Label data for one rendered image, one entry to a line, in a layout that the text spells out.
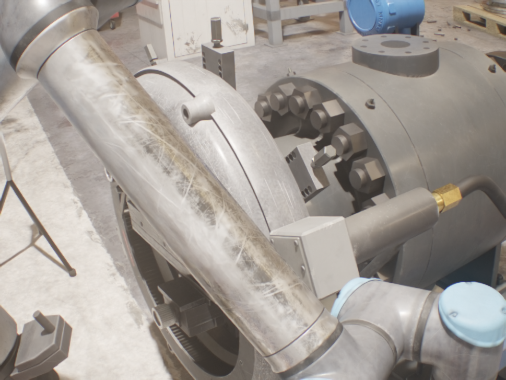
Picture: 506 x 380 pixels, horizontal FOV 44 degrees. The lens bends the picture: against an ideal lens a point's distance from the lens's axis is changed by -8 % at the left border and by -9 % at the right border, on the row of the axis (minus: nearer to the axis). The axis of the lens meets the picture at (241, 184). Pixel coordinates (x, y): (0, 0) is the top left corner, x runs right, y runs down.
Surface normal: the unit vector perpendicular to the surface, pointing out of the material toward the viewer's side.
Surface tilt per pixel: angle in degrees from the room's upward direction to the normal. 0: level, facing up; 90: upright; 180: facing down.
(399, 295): 8
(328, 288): 68
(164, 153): 52
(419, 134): 48
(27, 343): 25
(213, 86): 17
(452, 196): 60
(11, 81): 123
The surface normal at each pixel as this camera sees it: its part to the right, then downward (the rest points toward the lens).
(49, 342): -0.47, -0.73
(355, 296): -0.32, -0.60
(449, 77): 0.15, -0.67
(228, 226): 0.41, -0.34
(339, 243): 0.44, -0.04
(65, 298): -0.09, -0.90
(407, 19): 0.52, 0.60
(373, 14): -0.85, 0.29
